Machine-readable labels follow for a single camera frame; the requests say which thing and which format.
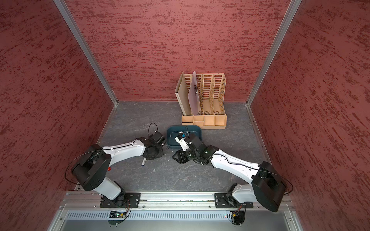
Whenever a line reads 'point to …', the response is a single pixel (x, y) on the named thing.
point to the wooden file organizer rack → (211, 91)
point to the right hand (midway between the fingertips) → (176, 159)
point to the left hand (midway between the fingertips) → (158, 157)
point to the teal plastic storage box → (173, 131)
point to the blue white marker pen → (143, 161)
